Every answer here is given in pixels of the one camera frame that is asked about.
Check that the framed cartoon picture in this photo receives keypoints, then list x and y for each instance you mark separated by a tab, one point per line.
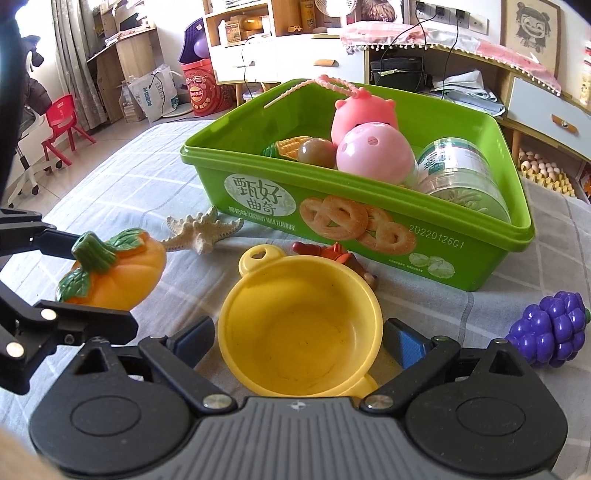
531	32

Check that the grey checked tablecloth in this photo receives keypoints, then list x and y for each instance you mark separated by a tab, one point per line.
138	184

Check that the grey curtain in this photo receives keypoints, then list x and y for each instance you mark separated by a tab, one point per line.
76	60

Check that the white wooden shelf unit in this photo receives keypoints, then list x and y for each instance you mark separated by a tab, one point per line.
258	27

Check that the red plastic chair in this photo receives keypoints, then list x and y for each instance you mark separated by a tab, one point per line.
62	120

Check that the purple toy grapes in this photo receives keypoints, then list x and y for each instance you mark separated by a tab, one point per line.
549	332

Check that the beige clothing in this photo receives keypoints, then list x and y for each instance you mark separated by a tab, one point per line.
16	459

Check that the clear cotton swab jar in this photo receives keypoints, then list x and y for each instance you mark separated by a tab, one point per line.
461	180

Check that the yellow toy bowl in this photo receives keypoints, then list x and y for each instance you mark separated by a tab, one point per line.
300	332

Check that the brown toy octopus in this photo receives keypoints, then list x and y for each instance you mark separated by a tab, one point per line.
318	152

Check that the beige starfish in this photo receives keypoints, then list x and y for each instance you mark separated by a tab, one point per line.
201	233

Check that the pile of papers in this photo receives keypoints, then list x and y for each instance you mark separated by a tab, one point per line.
466	94

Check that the wooden desk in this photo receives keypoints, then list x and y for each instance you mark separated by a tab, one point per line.
129	60

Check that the white office chair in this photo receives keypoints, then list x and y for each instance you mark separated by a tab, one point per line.
23	161

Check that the brown orange toy figure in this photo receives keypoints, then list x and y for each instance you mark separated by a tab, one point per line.
337	254

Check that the dark jacket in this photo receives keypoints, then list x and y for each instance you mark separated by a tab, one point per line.
34	83

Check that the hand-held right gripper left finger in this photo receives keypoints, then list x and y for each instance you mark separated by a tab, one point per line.
194	339

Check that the pink toy pig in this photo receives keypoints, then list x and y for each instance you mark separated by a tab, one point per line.
364	110

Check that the red printed bucket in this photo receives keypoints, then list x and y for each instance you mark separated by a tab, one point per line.
207	90

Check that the yellow egg tray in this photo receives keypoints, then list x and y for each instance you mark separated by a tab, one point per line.
545	171

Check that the black device box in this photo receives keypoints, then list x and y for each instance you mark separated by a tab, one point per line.
397	73

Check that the orange toy pumpkin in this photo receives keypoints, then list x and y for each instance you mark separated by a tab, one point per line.
124	277

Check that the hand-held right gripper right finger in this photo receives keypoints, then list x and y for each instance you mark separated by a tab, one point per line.
411	344

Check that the yellow toy corn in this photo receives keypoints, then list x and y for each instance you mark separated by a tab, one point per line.
291	147

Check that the pink toy ball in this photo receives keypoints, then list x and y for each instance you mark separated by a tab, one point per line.
374	152

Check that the purple plastic basket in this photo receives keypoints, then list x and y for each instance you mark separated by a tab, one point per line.
196	44

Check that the white desk fan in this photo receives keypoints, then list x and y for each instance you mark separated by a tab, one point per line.
339	7

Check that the green plastic box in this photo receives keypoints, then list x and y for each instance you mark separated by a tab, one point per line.
258	207

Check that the white shopping bag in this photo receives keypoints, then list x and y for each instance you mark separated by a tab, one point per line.
154	97

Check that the pink lace cloth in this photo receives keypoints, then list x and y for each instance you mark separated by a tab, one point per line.
498	50

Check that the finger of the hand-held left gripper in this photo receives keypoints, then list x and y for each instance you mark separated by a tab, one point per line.
83	325
41	230

